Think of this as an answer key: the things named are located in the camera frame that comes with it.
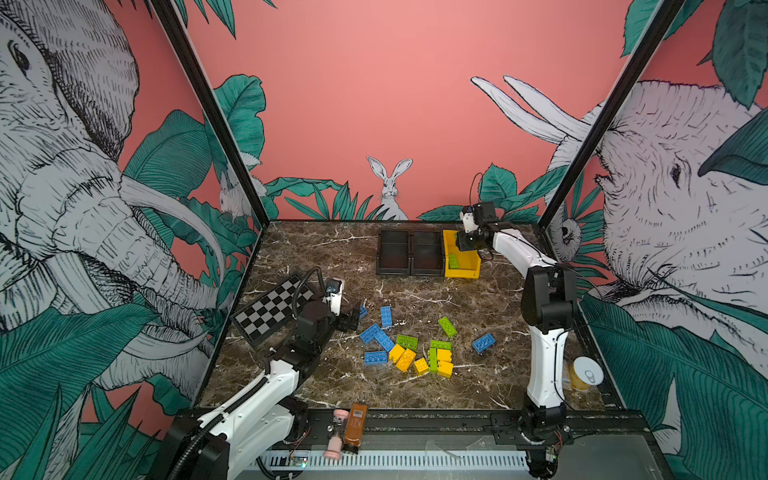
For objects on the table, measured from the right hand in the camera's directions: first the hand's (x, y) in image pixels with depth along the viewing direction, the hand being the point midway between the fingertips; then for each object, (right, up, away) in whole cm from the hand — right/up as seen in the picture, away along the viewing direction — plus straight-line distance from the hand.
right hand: (459, 235), depth 102 cm
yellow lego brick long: (-19, -37, -18) cm, 45 cm away
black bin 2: (-23, -6, +11) cm, 26 cm away
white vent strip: (-21, -56, -32) cm, 68 cm away
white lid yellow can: (+29, -38, -24) cm, 53 cm away
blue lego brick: (-33, -25, -9) cm, 42 cm away
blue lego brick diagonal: (-26, -32, -14) cm, 44 cm away
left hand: (-37, -17, -19) cm, 45 cm away
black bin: (-10, -6, +11) cm, 16 cm away
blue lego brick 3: (+4, -34, -13) cm, 36 cm away
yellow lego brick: (-8, -35, -18) cm, 41 cm away
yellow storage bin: (+1, -10, +4) cm, 11 cm away
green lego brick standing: (-11, -36, -19) cm, 43 cm away
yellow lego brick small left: (-22, -35, -17) cm, 45 cm away
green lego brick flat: (-10, -34, -14) cm, 38 cm away
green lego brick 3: (-19, -33, -13) cm, 40 cm away
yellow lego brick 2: (-8, -38, -20) cm, 44 cm away
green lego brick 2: (-6, -29, -10) cm, 31 cm away
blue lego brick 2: (-25, -26, -9) cm, 38 cm away
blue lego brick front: (-28, -37, -16) cm, 49 cm away
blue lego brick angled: (-30, -31, -13) cm, 45 cm away
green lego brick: (-2, -9, +1) cm, 9 cm away
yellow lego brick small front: (-15, -37, -21) cm, 45 cm away
